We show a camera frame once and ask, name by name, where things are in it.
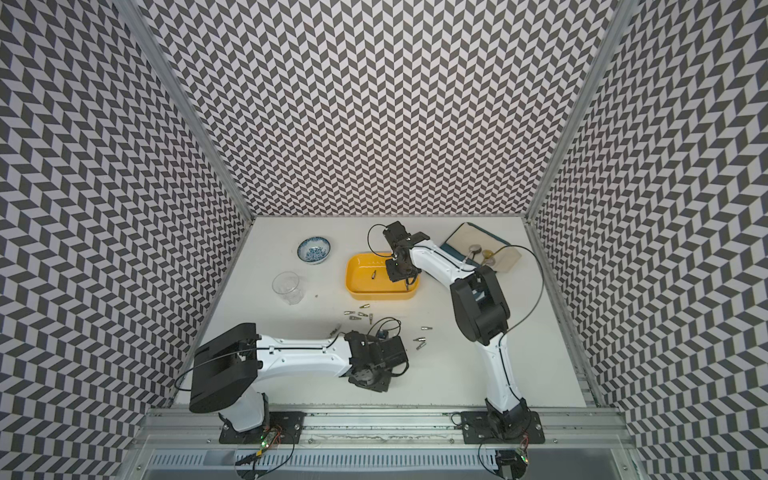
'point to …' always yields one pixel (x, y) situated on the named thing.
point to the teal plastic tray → (471, 243)
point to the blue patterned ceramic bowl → (313, 250)
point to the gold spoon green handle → (487, 254)
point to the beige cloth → (507, 256)
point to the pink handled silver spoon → (490, 261)
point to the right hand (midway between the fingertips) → (401, 276)
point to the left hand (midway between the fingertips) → (377, 386)
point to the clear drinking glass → (287, 285)
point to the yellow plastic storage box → (367, 278)
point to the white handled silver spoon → (474, 248)
